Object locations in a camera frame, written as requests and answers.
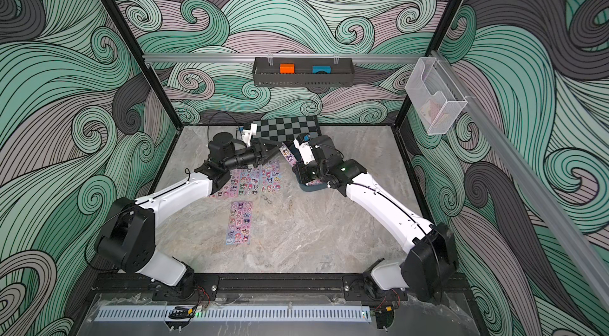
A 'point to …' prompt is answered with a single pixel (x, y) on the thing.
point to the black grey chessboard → (286, 128)
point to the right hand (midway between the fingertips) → (298, 167)
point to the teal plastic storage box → (309, 188)
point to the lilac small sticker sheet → (251, 180)
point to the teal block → (327, 69)
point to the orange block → (287, 68)
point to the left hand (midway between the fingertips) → (281, 145)
